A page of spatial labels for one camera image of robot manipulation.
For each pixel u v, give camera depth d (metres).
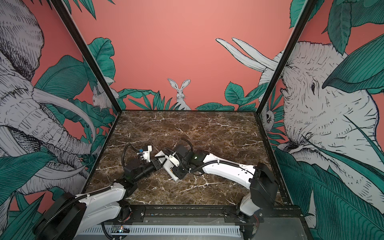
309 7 0.69
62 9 0.70
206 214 0.75
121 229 0.70
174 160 0.68
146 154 0.76
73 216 0.41
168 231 0.70
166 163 0.78
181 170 0.68
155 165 0.72
